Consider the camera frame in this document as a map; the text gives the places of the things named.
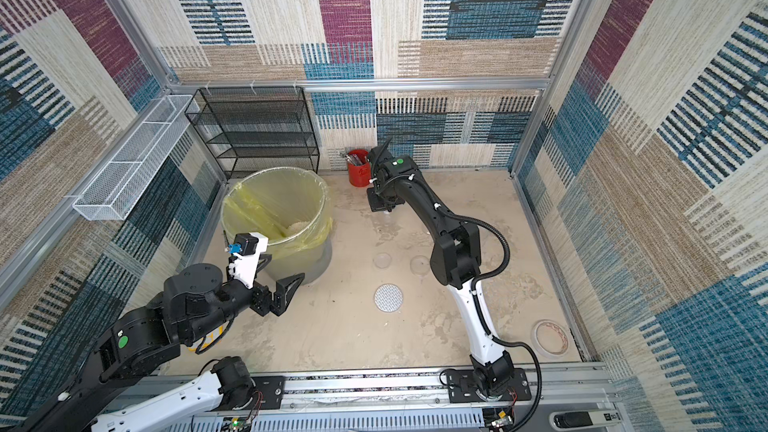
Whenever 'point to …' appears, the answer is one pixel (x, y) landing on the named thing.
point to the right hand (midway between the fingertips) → (386, 208)
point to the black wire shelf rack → (246, 129)
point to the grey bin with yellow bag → (292, 207)
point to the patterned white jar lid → (388, 298)
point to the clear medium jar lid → (419, 265)
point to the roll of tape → (537, 343)
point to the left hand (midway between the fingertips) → (288, 267)
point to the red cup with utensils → (359, 167)
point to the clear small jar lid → (382, 260)
